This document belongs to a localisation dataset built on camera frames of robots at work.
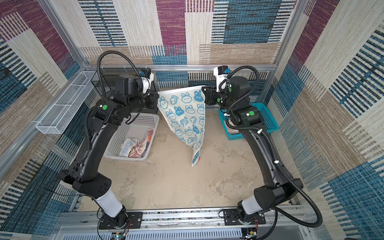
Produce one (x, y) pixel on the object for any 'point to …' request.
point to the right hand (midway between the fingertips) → (203, 90)
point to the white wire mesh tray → (56, 119)
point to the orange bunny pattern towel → (231, 131)
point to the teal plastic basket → (231, 134)
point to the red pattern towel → (140, 147)
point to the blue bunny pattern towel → (185, 108)
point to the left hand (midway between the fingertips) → (158, 92)
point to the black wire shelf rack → (105, 79)
